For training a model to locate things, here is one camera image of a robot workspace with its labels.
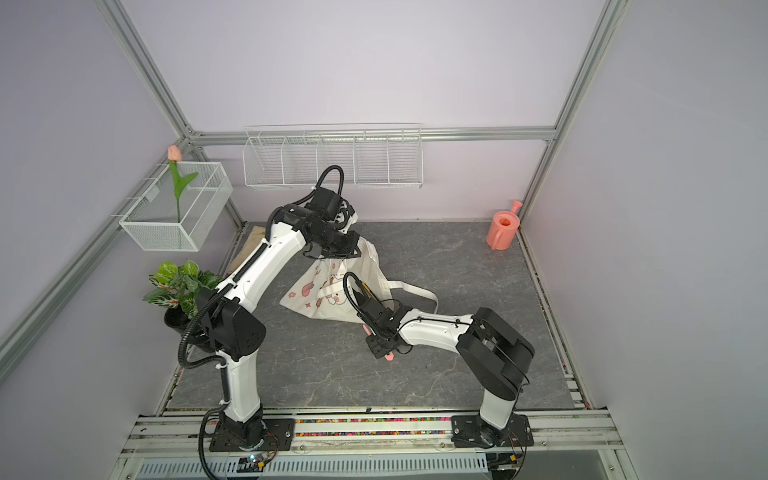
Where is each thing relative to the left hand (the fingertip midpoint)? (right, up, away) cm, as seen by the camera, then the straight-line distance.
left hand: (361, 254), depth 82 cm
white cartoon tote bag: (-12, -11, +1) cm, 16 cm away
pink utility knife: (+8, -29, +2) cm, 30 cm away
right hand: (+5, -26, +7) cm, 27 cm away
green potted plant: (-46, -9, -7) cm, 48 cm away
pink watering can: (+48, +9, +23) cm, 54 cm away
